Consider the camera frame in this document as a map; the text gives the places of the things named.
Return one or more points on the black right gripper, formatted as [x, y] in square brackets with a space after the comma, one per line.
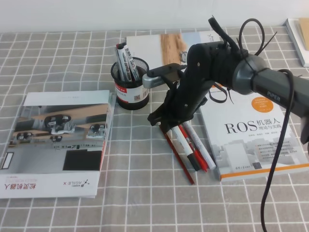
[207, 63]

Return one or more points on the white black-capped marker pen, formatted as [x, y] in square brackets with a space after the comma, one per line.
[187, 149]

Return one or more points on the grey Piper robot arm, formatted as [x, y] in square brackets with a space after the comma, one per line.
[281, 87]

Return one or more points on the black mesh pen holder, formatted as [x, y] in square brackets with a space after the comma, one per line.
[131, 95]

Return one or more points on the red pen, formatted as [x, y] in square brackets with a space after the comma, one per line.
[195, 156]

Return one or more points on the marker in pen holder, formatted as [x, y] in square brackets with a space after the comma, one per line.
[124, 62]

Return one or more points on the red pencil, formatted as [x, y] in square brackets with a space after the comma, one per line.
[178, 158]

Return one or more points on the grey checkered tablecloth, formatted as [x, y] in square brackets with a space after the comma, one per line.
[142, 188]

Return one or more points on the white brochure with wood photo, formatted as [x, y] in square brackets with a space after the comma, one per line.
[163, 49]

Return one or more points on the ROS robotics textbook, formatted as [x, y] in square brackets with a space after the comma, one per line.
[243, 132]

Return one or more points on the Agilex robotics brochure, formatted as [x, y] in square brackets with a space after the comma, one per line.
[58, 144]

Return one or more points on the white book at table corner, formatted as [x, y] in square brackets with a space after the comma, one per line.
[297, 36]

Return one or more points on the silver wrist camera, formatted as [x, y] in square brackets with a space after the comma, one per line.
[159, 76]

